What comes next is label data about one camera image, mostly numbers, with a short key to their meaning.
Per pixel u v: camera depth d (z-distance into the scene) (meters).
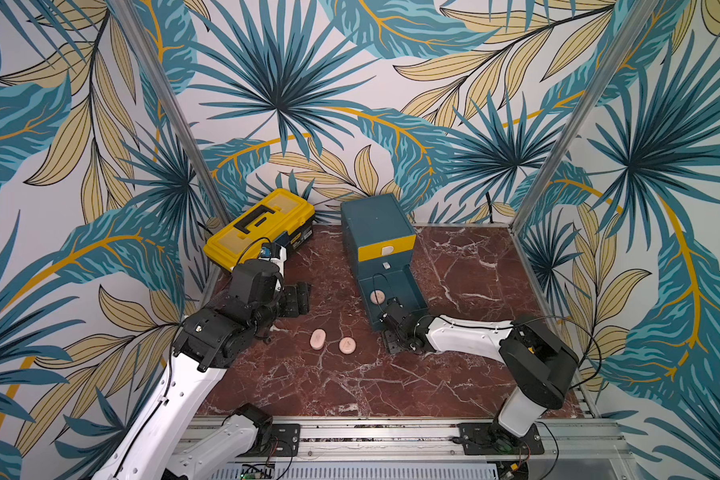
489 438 0.73
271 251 0.56
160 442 0.37
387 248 0.88
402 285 1.03
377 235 0.87
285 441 0.72
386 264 0.95
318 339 0.88
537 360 0.46
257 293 0.46
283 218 0.98
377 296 0.98
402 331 0.70
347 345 0.88
